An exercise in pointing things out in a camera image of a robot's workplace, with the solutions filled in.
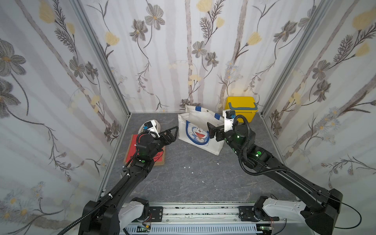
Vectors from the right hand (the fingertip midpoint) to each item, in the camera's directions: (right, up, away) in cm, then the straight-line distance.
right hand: (221, 120), depth 66 cm
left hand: (-22, -4, +9) cm, 25 cm away
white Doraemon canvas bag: (-13, -4, +27) cm, 30 cm away
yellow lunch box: (+26, +12, +40) cm, 49 cm away
